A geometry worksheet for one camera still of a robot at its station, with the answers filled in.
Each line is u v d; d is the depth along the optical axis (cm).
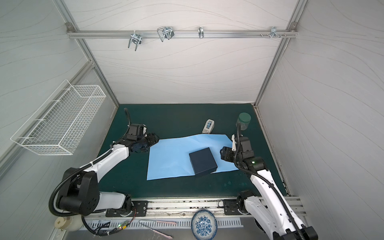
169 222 70
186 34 78
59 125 69
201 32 78
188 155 88
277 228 41
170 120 107
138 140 69
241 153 58
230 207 74
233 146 70
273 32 76
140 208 74
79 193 41
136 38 79
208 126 103
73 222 65
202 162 82
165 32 77
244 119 99
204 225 69
